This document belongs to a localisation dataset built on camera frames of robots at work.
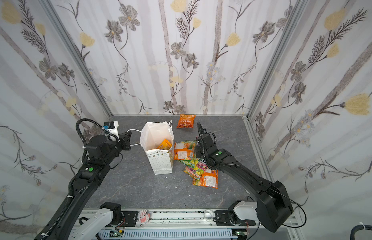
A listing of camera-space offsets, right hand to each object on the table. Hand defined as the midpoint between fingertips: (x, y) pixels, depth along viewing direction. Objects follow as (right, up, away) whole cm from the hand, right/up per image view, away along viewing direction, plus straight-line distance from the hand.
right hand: (197, 143), depth 82 cm
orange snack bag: (-8, -6, +11) cm, 15 cm away
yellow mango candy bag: (-19, -2, +8) cm, 21 cm away
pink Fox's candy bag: (0, -17, +4) cm, 18 cm away
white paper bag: (-27, +5, +8) cm, 29 cm away
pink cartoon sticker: (-27, -35, -10) cm, 46 cm away
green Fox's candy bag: (-3, -13, +8) cm, 16 cm away
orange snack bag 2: (+7, -21, +2) cm, 22 cm away
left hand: (-34, +8, -11) cm, 37 cm away
